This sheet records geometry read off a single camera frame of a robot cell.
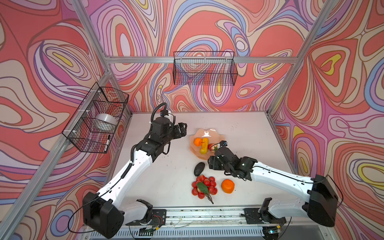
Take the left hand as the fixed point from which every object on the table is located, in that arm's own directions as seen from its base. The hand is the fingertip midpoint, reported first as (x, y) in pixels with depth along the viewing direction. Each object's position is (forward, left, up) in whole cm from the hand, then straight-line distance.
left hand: (182, 125), depth 76 cm
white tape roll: (-3, +37, +6) cm, 37 cm away
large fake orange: (-23, -24, -23) cm, 41 cm away
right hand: (-13, -17, -18) cm, 28 cm away
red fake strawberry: (+3, -16, -24) cm, 29 cm away
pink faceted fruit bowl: (+11, -19, -25) cm, 33 cm away
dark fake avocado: (-13, -9, -24) cm, 29 cm away
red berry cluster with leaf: (-24, -11, -20) cm, 33 cm away
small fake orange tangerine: (+4, -9, -22) cm, 24 cm away
